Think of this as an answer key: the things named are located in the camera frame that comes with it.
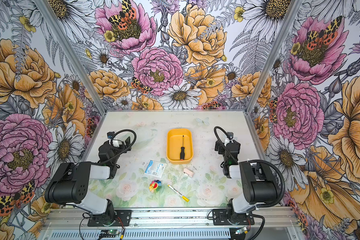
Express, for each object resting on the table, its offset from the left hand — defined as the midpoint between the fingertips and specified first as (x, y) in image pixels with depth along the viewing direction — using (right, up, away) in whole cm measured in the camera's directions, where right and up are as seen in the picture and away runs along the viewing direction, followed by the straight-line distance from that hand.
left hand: (122, 141), depth 94 cm
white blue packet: (+21, -16, -3) cm, 26 cm away
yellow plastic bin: (+31, -2, +10) cm, 33 cm away
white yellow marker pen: (+35, -27, -12) cm, 45 cm away
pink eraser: (+40, -17, -6) cm, 44 cm away
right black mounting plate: (+55, -35, -20) cm, 68 cm away
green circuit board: (+2, -41, -22) cm, 47 cm away
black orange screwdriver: (+37, -7, +3) cm, 38 cm away
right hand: (+64, -2, +1) cm, 64 cm away
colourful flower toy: (+22, -24, -10) cm, 34 cm away
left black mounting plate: (+8, -35, -20) cm, 41 cm away
